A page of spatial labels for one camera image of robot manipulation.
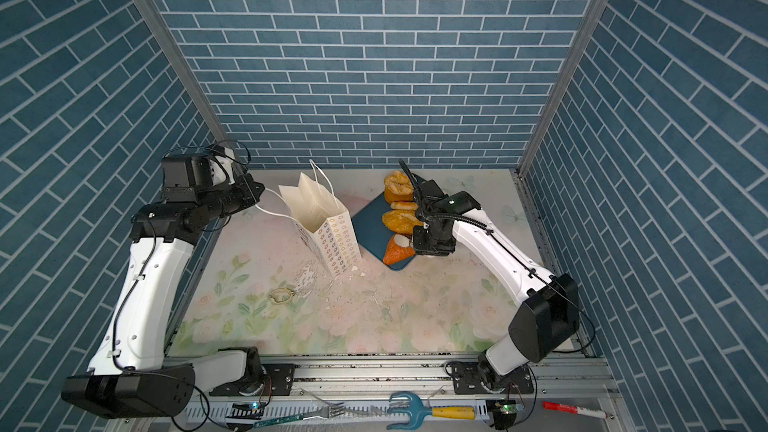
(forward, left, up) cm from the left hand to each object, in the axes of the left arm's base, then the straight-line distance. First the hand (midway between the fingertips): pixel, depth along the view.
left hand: (266, 183), depth 70 cm
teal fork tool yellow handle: (-42, -36, -31) cm, 64 cm away
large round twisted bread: (+22, -33, -26) cm, 47 cm away
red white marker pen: (-43, -73, -32) cm, 91 cm away
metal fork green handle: (-42, -15, -33) cm, 56 cm away
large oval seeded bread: (+9, -33, -28) cm, 44 cm away
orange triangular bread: (-2, -31, -31) cm, 44 cm away
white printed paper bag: (+10, -7, -30) cm, 32 cm away
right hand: (-8, -37, -17) cm, 42 cm away
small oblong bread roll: (+15, -34, -27) cm, 46 cm away
